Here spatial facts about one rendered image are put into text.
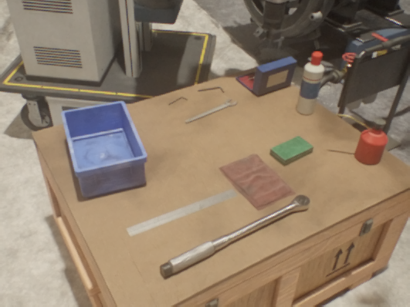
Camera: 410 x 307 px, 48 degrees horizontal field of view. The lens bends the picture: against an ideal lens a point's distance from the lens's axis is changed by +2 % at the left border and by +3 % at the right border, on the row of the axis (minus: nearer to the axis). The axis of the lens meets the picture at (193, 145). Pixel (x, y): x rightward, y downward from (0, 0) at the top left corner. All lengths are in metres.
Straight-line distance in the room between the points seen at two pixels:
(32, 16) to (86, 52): 0.25
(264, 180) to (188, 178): 0.23
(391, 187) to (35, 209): 1.36
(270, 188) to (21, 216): 1.09
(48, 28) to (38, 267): 0.95
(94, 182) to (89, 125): 0.29
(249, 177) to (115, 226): 0.42
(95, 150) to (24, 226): 0.59
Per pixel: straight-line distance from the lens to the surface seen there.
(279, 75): 1.76
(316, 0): 2.44
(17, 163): 2.27
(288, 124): 1.63
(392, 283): 1.87
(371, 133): 1.50
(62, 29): 2.02
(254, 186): 1.35
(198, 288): 1.14
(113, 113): 1.52
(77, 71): 2.10
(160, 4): 1.80
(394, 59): 2.20
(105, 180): 1.31
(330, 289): 1.66
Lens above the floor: 1.42
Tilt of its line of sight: 39 degrees down
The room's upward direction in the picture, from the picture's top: 1 degrees clockwise
